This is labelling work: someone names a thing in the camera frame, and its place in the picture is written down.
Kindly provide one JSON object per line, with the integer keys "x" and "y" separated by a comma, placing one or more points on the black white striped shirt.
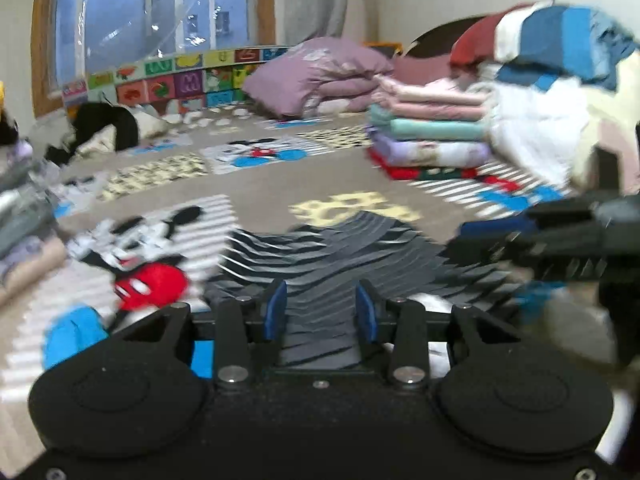
{"x": 325, "y": 260}

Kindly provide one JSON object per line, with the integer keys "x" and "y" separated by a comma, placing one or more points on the black garment pile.
{"x": 105, "y": 125}

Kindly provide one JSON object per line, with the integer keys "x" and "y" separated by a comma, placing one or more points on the stack of pastel folded clothes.
{"x": 430, "y": 130}

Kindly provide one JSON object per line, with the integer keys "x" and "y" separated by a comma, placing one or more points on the stack of grey folded clothes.
{"x": 25, "y": 240}

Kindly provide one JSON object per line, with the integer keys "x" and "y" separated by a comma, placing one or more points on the dark round headboard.
{"x": 440, "y": 35}

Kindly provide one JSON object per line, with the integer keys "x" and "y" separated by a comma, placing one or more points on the mauve pillow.
{"x": 425, "y": 67}

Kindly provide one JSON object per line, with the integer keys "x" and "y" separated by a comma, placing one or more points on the cartoon mouse printed blanket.
{"x": 250, "y": 190}

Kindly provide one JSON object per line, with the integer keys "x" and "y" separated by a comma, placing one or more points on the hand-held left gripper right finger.
{"x": 365, "y": 310}

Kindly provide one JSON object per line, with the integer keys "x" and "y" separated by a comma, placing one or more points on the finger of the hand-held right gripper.
{"x": 500, "y": 252}
{"x": 492, "y": 227}

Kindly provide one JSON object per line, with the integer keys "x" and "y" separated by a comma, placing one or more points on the orange box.
{"x": 385, "y": 47}

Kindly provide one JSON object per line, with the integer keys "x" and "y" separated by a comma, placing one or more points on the window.
{"x": 150, "y": 10}

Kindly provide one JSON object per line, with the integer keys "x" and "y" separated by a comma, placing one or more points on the red white blue quilt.
{"x": 550, "y": 35}

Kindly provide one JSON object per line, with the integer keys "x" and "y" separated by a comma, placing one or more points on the purple pillow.
{"x": 320, "y": 75}

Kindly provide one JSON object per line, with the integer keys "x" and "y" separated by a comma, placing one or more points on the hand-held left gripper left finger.
{"x": 275, "y": 310}

